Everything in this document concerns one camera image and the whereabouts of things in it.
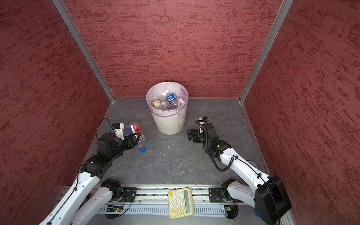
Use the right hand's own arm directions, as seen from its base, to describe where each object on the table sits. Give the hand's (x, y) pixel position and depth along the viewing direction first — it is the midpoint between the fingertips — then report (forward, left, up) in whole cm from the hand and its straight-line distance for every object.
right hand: (192, 134), depth 82 cm
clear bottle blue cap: (-1, +31, +10) cm, 33 cm away
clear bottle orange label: (+19, +22, +9) cm, 31 cm away
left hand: (-4, +31, +4) cm, 32 cm away
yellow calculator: (-33, +8, -12) cm, 36 cm away
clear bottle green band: (+18, +7, +10) cm, 21 cm away
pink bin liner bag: (+29, +22, +11) cm, 38 cm away
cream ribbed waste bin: (+8, +14, -2) cm, 16 cm away
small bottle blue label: (+25, +13, +8) cm, 29 cm away
